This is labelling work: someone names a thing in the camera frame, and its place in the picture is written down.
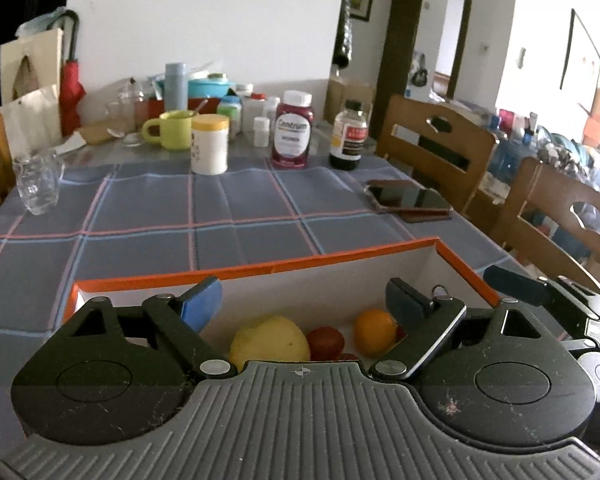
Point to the dark wooden door frame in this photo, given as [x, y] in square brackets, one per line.
[400, 35]

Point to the grey plaid tablecloth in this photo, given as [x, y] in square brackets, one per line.
[230, 220]

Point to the yellow citrus fruit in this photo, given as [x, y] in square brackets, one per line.
[270, 340]

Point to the yellow-green mug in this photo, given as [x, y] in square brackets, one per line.
[172, 132]

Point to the red umbrella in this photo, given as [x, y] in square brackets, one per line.
[72, 90]

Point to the beige paper bag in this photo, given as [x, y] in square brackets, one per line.
[45, 55]

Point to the dark red vitamin bottle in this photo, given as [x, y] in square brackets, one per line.
[292, 135]

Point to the clear glass jar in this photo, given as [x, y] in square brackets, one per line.
[131, 110]

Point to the teal pot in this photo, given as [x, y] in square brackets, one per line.
[210, 87]

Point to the orange cardboard box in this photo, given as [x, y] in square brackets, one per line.
[330, 280]

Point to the clear glass tumbler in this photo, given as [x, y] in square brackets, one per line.
[37, 185]

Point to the white canister yellow lid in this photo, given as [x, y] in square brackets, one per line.
[210, 147]

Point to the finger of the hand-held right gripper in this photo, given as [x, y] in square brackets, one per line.
[515, 285]

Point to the beige cardboard box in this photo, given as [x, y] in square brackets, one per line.
[347, 102]

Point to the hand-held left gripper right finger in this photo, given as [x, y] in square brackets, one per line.
[400, 305]

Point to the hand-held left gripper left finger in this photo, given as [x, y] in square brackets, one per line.
[202, 305]

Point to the red apple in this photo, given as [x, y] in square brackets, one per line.
[326, 342]

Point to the black-capped glass bottle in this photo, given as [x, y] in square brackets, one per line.
[349, 140]

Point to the small orange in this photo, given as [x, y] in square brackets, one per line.
[375, 332]

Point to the grey thermos flask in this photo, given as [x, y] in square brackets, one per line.
[176, 87]

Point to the blue water jug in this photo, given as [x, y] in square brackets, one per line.
[505, 160]

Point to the small white pill bottle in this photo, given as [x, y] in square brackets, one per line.
[261, 132]

